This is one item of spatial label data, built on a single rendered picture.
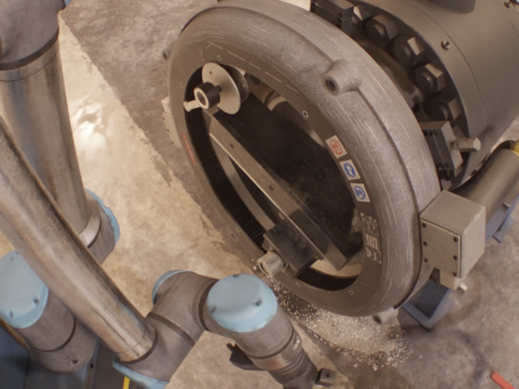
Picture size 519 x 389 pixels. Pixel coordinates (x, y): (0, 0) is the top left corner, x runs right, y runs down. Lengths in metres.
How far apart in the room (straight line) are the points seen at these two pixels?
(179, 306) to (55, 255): 0.27
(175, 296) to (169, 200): 1.05
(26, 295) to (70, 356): 0.23
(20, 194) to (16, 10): 0.21
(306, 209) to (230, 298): 0.29
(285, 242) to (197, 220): 0.80
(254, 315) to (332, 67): 0.37
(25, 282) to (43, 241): 0.35
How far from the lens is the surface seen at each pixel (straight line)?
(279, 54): 0.82
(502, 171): 0.94
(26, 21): 0.57
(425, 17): 1.14
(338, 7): 0.85
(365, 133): 0.78
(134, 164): 1.99
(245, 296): 0.74
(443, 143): 0.83
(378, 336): 1.57
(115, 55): 2.61
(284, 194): 0.99
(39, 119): 0.69
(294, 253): 1.01
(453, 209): 0.82
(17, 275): 0.97
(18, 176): 0.57
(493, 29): 1.31
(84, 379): 1.13
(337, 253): 0.97
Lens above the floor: 1.43
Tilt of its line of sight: 51 degrees down
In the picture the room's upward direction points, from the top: 3 degrees counter-clockwise
